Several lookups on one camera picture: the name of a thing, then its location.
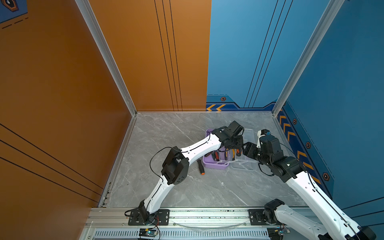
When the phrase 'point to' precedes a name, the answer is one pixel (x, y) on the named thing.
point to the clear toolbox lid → (242, 163)
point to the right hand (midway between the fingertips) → (243, 147)
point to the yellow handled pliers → (226, 154)
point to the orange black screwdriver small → (201, 167)
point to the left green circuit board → (147, 232)
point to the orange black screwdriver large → (238, 154)
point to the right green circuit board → (276, 233)
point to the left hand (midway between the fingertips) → (243, 143)
